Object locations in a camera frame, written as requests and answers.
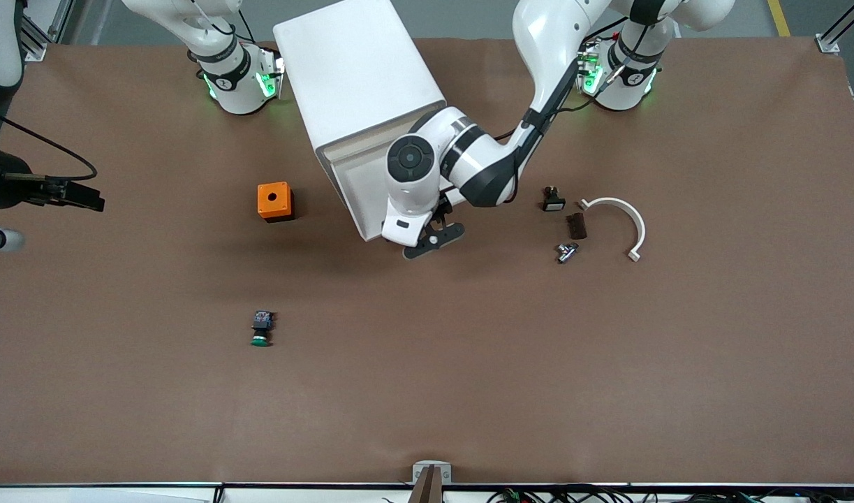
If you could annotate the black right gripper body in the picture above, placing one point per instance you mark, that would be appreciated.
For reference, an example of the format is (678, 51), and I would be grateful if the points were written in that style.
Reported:
(9, 188)

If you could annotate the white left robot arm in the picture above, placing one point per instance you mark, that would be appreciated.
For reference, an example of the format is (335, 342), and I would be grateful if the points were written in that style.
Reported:
(482, 161)

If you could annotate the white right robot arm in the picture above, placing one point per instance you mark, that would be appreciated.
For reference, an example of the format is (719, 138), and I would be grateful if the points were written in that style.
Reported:
(238, 91)

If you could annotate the green push button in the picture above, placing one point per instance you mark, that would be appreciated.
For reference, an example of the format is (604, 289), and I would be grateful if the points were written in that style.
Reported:
(261, 330)

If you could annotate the silver metal fitting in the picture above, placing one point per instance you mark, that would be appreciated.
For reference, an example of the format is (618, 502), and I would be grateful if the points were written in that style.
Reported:
(567, 253)

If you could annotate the brown terminal block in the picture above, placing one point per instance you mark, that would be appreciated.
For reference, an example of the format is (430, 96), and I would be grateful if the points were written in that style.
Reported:
(577, 226)

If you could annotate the brown table cover sheet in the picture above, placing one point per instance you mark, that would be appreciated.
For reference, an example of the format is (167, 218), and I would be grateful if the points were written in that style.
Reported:
(426, 349)

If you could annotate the white curved plastic clamp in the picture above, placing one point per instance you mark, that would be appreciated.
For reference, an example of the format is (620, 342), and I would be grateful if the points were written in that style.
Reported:
(639, 227)

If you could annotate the black switch white face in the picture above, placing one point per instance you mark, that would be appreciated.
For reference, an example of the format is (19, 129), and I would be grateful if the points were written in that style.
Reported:
(554, 201)

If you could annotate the aluminium frame post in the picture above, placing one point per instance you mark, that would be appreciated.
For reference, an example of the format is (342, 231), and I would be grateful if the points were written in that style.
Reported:
(842, 24)
(39, 35)

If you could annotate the orange button enclosure box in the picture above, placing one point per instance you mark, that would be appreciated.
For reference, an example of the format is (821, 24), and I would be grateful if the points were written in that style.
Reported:
(273, 198)

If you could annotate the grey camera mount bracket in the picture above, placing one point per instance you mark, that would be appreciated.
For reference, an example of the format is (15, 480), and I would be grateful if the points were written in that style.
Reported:
(420, 471)

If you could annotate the brown camera stand post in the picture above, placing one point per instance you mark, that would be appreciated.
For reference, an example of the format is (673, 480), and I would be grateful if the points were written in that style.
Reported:
(429, 489)

